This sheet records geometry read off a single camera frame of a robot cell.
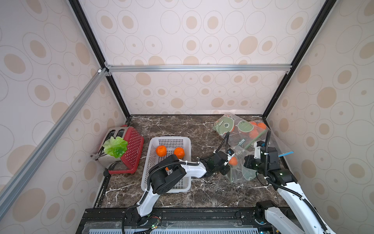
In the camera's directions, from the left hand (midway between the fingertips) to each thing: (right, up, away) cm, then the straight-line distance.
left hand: (234, 164), depth 87 cm
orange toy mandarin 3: (-2, +3, -4) cm, 5 cm away
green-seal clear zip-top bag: (+11, +18, +17) cm, 27 cm away
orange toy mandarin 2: (-45, +8, +5) cm, 46 cm away
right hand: (+7, +6, -7) cm, 12 cm away
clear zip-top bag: (+1, -4, -4) cm, 5 cm away
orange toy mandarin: (-33, +7, +4) cm, 34 cm away
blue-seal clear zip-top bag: (+23, +22, +17) cm, 36 cm away
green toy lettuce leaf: (-67, +12, -9) cm, 68 cm away
